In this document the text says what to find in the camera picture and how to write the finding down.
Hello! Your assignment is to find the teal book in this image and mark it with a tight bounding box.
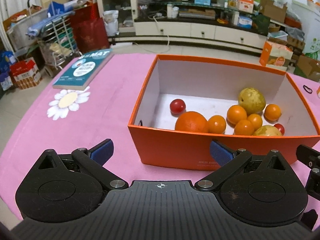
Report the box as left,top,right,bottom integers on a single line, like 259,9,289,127
53,49,114,90

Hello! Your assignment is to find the red white carton box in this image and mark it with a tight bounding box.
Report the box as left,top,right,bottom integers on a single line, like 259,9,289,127
10,57,42,89

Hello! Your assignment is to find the orange gift bag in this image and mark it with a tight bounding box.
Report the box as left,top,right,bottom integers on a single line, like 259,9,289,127
259,41,293,71

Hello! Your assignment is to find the red gift bag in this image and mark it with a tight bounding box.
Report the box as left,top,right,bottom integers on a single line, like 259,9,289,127
70,3,110,54

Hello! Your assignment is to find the large orange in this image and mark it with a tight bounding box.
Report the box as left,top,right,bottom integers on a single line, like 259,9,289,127
175,111,209,133

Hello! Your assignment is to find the pink flowered tablecloth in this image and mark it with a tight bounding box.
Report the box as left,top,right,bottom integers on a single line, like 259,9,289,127
1,54,319,220

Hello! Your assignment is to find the red cherry tomato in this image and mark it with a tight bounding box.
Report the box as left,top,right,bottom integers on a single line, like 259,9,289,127
274,123,285,135
170,99,186,115

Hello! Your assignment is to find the brown cardboard box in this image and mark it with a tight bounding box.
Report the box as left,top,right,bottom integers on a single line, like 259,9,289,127
259,0,287,23

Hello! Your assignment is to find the white tv cabinet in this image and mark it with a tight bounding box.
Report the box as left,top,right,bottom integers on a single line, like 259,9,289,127
109,18,267,54

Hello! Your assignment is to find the yellow-green pear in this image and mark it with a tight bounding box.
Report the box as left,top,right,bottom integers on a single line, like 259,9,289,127
238,87,266,115
253,125,282,137

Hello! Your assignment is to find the metal wire trolley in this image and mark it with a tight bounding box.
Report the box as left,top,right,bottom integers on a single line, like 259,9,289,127
27,0,81,77

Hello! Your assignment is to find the small white glass cabinet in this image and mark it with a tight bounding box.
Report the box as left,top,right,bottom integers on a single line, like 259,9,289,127
97,0,138,33

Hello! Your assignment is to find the orange cardboard box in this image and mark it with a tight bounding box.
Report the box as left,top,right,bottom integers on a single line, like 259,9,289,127
128,55,319,170

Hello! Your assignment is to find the small orange mandarin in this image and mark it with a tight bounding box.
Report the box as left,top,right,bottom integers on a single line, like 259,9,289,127
227,105,247,126
234,120,255,135
208,115,226,134
264,104,281,122
247,114,263,131

